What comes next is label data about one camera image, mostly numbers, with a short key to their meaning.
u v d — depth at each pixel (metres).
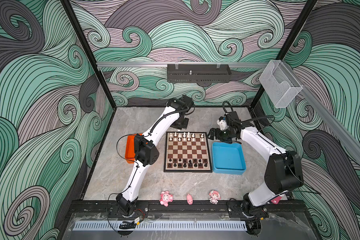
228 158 0.90
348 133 0.56
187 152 0.92
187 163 0.87
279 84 0.80
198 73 0.97
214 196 0.74
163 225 0.70
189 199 0.76
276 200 0.74
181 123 0.77
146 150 0.57
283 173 0.44
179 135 0.99
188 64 0.92
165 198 0.74
